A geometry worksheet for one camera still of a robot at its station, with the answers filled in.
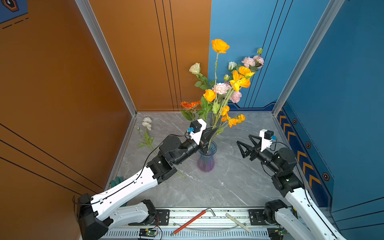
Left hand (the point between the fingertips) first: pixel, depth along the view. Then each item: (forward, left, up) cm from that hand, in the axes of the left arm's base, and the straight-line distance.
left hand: (214, 126), depth 58 cm
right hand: (+3, -15, -14) cm, 21 cm away
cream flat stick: (-27, -14, -41) cm, 51 cm away
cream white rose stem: (+43, +2, -10) cm, 44 cm away
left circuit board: (-31, +30, -42) cm, 61 cm away
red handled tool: (-26, +9, -41) cm, 49 cm away
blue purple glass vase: (+4, +1, -39) cm, 39 cm away
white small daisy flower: (+30, +43, -35) cm, 64 cm away
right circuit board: (-31, -31, -43) cm, 61 cm away
